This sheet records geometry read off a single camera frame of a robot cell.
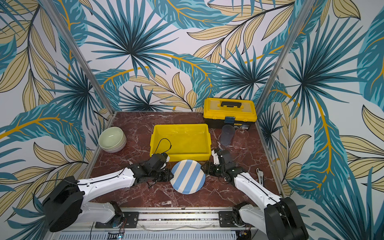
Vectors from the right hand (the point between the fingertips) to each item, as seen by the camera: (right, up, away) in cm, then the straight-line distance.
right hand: (203, 168), depth 86 cm
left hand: (-18, -4, -4) cm, 19 cm away
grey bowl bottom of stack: (-52, +11, +4) cm, 53 cm away
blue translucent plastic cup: (+16, +21, +8) cm, 27 cm away
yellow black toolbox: (+25, +33, +11) cm, 43 cm away
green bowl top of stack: (-60, +17, +11) cm, 63 cm away
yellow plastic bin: (-14, +13, +21) cm, 28 cm away
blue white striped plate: (-9, -4, -2) cm, 10 cm away
